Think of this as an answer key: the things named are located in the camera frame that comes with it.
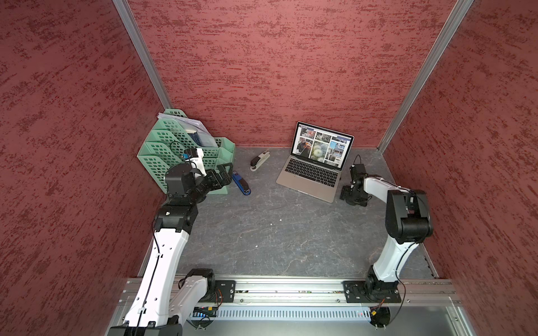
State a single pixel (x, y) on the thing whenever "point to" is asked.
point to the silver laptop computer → (314, 166)
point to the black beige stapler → (258, 161)
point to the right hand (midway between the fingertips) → (349, 201)
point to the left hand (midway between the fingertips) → (222, 172)
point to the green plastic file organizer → (168, 143)
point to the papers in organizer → (199, 134)
